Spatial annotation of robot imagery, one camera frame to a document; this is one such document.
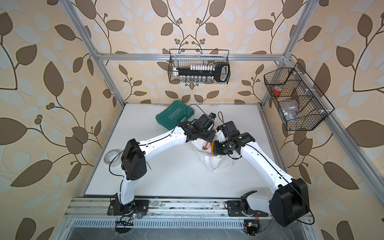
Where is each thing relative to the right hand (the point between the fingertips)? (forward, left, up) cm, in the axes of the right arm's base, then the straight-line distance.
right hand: (213, 150), depth 80 cm
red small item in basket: (+30, -40, +16) cm, 52 cm away
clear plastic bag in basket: (+12, -38, +18) cm, 44 cm away
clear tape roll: (+6, +62, -10) cm, 64 cm away
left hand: (+10, 0, +4) cm, 11 cm away
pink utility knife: (+5, +3, -2) cm, 6 cm away
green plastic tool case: (+36, +22, -7) cm, 43 cm away
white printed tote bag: (+3, +5, -6) cm, 8 cm away
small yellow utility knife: (+7, 0, -6) cm, 9 cm away
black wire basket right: (+12, -44, +20) cm, 49 cm away
